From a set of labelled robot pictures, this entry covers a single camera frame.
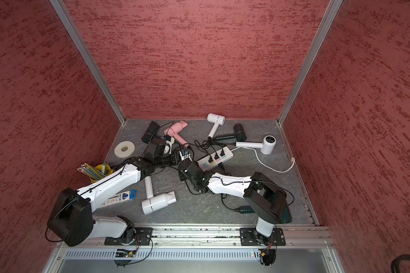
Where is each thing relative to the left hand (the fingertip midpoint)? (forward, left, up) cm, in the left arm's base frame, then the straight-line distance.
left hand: (182, 159), depth 84 cm
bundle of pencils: (-7, +43, 0) cm, 44 cm away
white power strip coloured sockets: (+4, -12, -11) cm, 17 cm away
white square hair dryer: (+38, -19, -10) cm, 43 cm away
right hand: (-2, 0, -4) cm, 5 cm away
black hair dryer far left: (+26, +25, -9) cm, 37 cm away
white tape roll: (+15, +40, -13) cm, 45 cm away
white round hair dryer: (+14, -49, -8) cm, 51 cm away
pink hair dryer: (+29, +9, -9) cm, 31 cm away
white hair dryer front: (-19, +12, -8) cm, 24 cm away
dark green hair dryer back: (+24, -33, -10) cm, 42 cm away
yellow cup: (-6, +37, -3) cm, 37 cm away
